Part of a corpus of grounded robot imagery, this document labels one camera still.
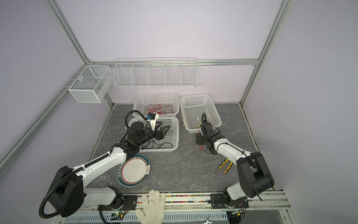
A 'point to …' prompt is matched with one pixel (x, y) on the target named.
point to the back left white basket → (165, 104)
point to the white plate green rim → (134, 171)
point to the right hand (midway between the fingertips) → (202, 137)
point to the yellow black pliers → (229, 167)
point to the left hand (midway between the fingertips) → (166, 126)
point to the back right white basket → (192, 107)
